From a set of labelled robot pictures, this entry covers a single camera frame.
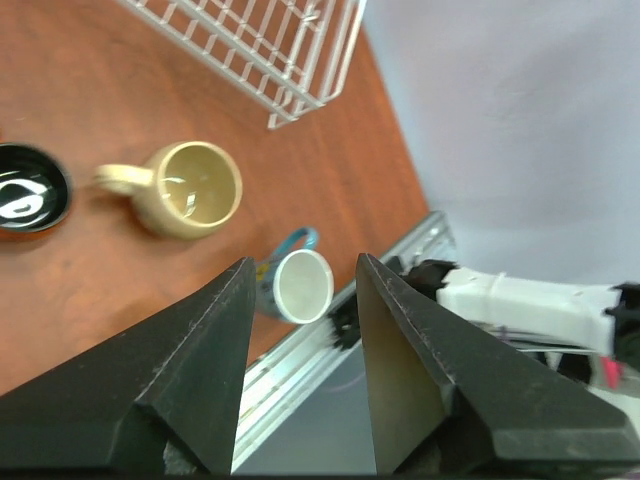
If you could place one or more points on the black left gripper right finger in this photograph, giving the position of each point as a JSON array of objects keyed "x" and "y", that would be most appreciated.
[{"x": 449, "y": 397}]

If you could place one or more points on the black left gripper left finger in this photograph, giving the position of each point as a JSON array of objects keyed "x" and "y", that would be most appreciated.
[{"x": 163, "y": 394}]

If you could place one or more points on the dark brown glazed mug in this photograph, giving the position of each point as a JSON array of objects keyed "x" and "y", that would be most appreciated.
[{"x": 36, "y": 192}]

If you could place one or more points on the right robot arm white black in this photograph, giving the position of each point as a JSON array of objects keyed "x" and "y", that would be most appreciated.
[{"x": 603, "y": 319}]

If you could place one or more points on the beige round ceramic mug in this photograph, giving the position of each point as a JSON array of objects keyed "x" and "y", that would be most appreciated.
[{"x": 186, "y": 190}]

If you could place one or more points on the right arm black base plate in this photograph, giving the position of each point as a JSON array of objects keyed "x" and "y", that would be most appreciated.
[{"x": 346, "y": 325}]

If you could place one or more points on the white mug blue handle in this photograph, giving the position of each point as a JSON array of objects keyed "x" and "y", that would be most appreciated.
[{"x": 295, "y": 284}]

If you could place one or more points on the white wire dish rack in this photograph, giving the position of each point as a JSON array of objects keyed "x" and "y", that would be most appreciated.
[{"x": 291, "y": 57}]

